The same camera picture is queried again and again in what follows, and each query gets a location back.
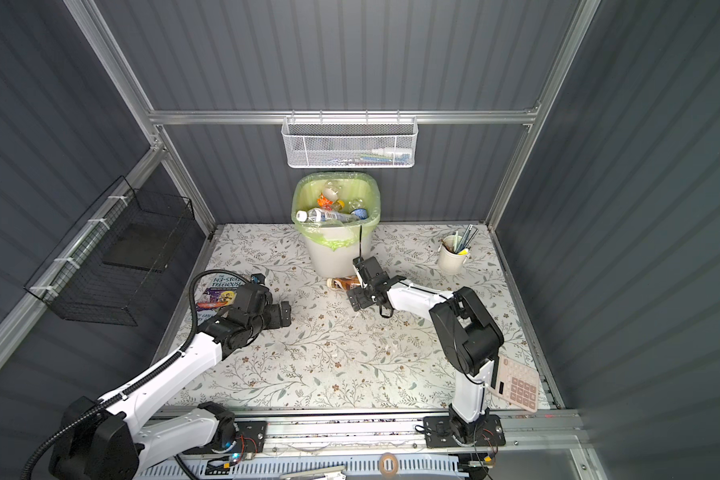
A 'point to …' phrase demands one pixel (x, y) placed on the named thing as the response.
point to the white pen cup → (449, 262)
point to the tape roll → (395, 464)
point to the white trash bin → (338, 263)
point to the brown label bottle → (346, 282)
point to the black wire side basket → (111, 264)
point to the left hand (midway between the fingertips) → (275, 309)
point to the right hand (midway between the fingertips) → (368, 291)
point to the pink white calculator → (516, 383)
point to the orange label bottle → (324, 203)
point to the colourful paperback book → (219, 295)
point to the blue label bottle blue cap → (361, 213)
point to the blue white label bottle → (317, 215)
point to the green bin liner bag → (355, 185)
